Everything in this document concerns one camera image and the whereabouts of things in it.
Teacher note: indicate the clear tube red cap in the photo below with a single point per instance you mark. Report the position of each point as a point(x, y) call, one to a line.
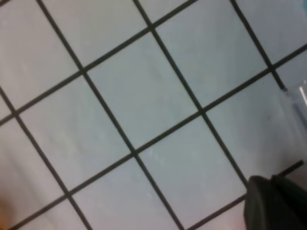
point(297, 95)

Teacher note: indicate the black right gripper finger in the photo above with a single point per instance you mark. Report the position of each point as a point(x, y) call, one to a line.
point(275, 204)

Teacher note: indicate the white grid-pattern cloth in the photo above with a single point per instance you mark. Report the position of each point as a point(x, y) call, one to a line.
point(145, 114)

